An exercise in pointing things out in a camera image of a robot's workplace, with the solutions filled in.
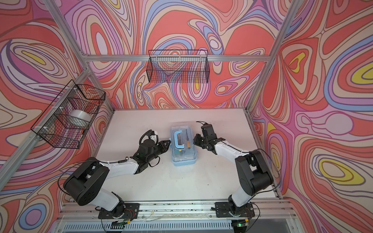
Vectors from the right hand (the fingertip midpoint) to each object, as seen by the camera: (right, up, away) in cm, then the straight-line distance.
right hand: (194, 142), depth 92 cm
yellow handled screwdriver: (-4, +1, -3) cm, 5 cm away
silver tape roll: (-58, +15, -22) cm, 63 cm away
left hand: (-14, +1, -5) cm, 15 cm away
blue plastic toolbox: (-7, -1, -8) cm, 11 cm away
